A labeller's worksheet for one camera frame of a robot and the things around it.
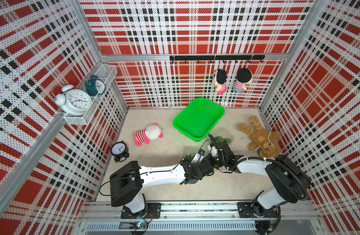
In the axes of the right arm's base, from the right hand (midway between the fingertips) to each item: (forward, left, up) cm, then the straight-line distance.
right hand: (202, 162), depth 86 cm
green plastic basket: (+38, +1, -5) cm, 38 cm away
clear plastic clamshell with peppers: (+8, +7, -3) cm, 11 cm away
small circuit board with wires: (-30, +32, -2) cm, 44 cm away
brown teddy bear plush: (+11, -40, +5) cm, 42 cm away
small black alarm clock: (+8, +53, -1) cm, 54 cm away
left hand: (-2, +5, +2) cm, 6 cm away
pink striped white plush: (+21, +33, +2) cm, 39 cm away
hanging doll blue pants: (+46, -29, +28) cm, 61 cm away
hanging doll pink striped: (+46, -12, +27) cm, 54 cm away
